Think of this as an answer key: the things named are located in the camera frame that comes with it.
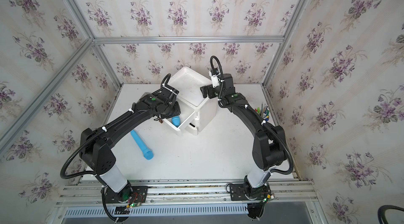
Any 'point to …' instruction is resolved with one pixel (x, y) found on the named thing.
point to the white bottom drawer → (192, 129)
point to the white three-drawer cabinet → (198, 113)
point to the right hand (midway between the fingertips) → (212, 87)
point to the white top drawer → (186, 117)
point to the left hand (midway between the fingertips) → (179, 112)
